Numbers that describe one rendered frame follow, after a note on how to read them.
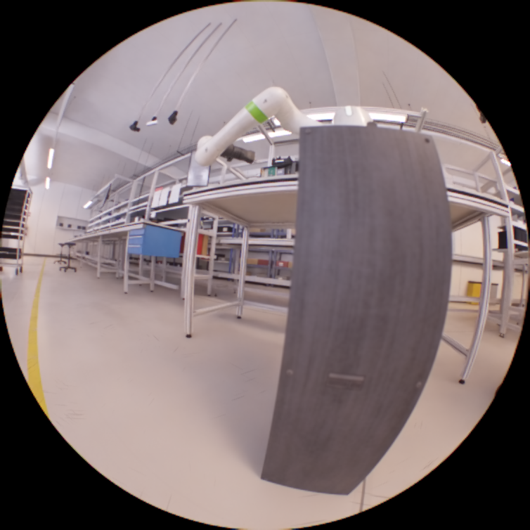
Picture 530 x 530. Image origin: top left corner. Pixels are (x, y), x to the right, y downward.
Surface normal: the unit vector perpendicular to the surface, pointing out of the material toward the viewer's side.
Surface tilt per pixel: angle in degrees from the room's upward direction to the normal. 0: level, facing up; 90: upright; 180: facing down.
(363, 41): 180
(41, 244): 90
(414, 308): 90
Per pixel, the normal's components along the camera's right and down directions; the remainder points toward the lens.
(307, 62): -0.09, 1.00
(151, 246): 0.91, 0.08
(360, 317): -0.37, -0.04
